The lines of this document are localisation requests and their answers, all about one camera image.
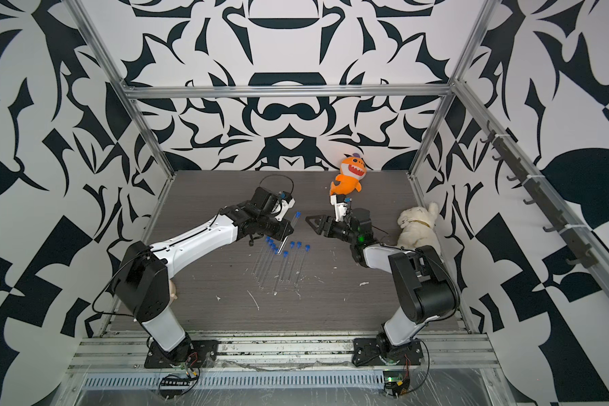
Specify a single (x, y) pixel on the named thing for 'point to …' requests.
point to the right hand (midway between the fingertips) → (311, 217)
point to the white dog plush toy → (418, 227)
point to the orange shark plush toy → (353, 170)
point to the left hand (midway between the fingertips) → (290, 225)
